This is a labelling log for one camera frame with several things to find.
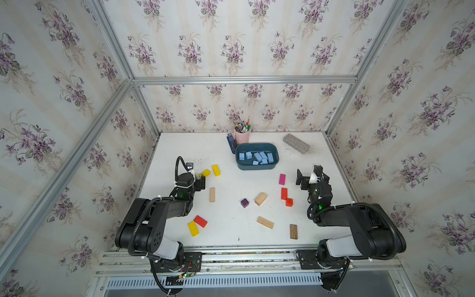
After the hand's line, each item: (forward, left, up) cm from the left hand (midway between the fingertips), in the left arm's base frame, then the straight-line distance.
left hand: (192, 175), depth 93 cm
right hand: (-1, -61, +7) cm, 61 cm away
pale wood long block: (-8, -10, -6) cm, 14 cm away
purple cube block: (-13, -27, -4) cm, 30 cm away
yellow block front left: (-24, -3, -6) cm, 25 cm away
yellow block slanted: (+5, -6, -6) cm, 10 cm away
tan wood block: (-11, -35, -4) cm, 37 cm away
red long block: (-8, -47, -4) cm, 48 cm away
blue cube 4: (+12, -39, -3) cm, 41 cm away
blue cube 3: (+10, -34, -2) cm, 35 cm away
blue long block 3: (+15, -43, -4) cm, 46 cm away
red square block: (-13, -49, -5) cm, 51 cm away
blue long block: (+16, -35, -4) cm, 39 cm away
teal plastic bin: (+23, -34, -4) cm, 41 cm away
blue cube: (+15, -26, -2) cm, 30 cm away
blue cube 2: (+15, -30, -2) cm, 34 cm away
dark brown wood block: (-26, -48, -4) cm, 55 cm away
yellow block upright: (+6, -12, -5) cm, 14 cm away
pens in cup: (+32, -26, +4) cm, 41 cm away
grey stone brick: (+24, -60, -2) cm, 65 cm away
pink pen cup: (+28, -26, -1) cm, 38 cm away
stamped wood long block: (-22, -36, -5) cm, 43 cm away
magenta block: (+1, -48, -5) cm, 48 cm away
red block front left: (-21, -6, -6) cm, 23 cm away
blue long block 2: (+16, -39, -4) cm, 42 cm away
